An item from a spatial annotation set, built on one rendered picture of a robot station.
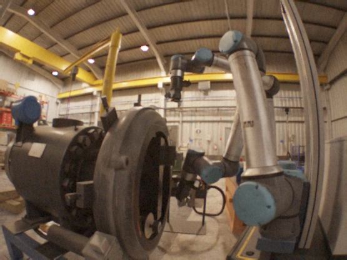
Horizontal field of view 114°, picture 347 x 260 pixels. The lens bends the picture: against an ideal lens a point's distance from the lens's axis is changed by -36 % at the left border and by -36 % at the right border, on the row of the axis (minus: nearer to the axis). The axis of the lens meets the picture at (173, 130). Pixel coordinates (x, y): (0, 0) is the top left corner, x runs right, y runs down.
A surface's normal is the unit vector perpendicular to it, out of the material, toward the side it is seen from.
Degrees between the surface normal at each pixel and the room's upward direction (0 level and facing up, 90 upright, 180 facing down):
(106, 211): 91
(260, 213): 95
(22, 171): 89
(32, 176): 89
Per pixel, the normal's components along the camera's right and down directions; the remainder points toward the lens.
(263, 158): -0.37, -0.21
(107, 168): -0.15, -0.43
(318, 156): -0.60, -0.10
